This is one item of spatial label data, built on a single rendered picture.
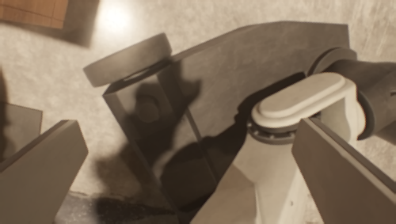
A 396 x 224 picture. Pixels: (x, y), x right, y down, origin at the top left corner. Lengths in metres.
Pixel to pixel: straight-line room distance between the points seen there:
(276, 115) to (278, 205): 0.16
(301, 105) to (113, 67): 0.34
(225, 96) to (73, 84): 0.41
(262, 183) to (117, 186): 0.54
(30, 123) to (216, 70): 0.53
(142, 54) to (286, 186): 0.32
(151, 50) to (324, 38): 0.43
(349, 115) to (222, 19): 0.41
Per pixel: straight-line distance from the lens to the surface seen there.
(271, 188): 0.31
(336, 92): 0.43
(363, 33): 1.02
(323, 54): 0.61
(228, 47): 0.46
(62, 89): 0.64
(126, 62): 0.39
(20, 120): 0.70
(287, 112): 0.38
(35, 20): 0.45
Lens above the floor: 0.59
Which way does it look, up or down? 65 degrees down
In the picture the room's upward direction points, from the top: 141 degrees clockwise
